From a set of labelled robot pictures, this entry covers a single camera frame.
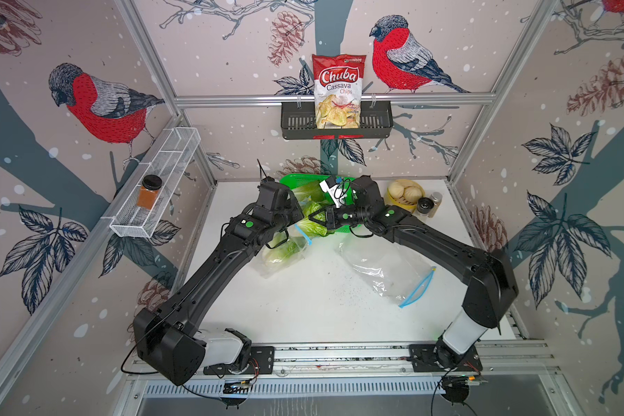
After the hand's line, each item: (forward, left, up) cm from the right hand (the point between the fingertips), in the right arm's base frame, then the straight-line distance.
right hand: (309, 217), depth 75 cm
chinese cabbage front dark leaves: (-2, +10, -15) cm, 18 cm away
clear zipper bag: (-5, -31, -26) cm, 41 cm away
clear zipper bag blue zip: (-7, +16, -23) cm, 29 cm away
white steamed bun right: (+29, -41, -20) cm, 54 cm away
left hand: (+4, +1, +2) cm, 5 cm away
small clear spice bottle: (+24, -49, -17) cm, 57 cm away
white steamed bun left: (+30, -34, -19) cm, 49 cm away
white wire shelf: (+20, +49, +5) cm, 53 cm away
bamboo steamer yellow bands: (+27, -37, -24) cm, 52 cm away
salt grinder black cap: (+19, -43, -16) cm, 49 cm away
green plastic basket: (+4, -8, +9) cm, 13 cm away
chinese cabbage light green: (-2, 0, -1) cm, 2 cm away
